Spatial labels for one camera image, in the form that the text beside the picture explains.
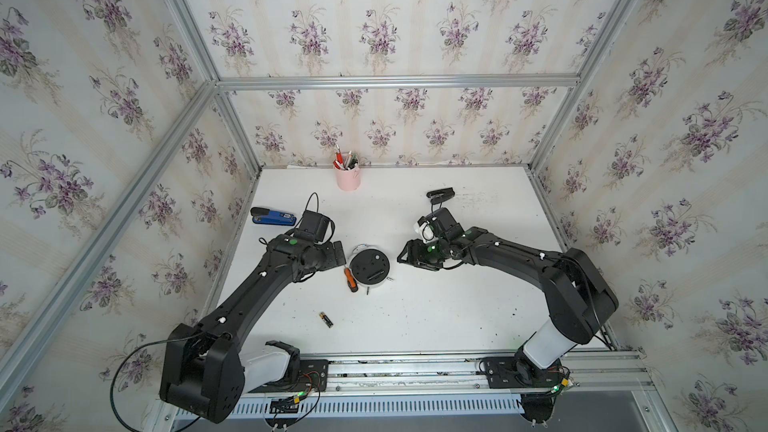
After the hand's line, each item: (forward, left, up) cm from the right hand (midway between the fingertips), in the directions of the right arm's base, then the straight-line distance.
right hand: (407, 262), depth 86 cm
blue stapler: (+18, +48, -4) cm, 51 cm away
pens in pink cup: (+38, +20, +4) cm, 43 cm away
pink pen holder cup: (+34, +21, -2) cm, 40 cm away
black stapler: (+31, -13, -6) cm, 34 cm away
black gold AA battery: (-15, +23, -6) cm, 28 cm away
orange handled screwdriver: (-5, +16, -6) cm, 18 cm away
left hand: (-2, +21, +3) cm, 21 cm away
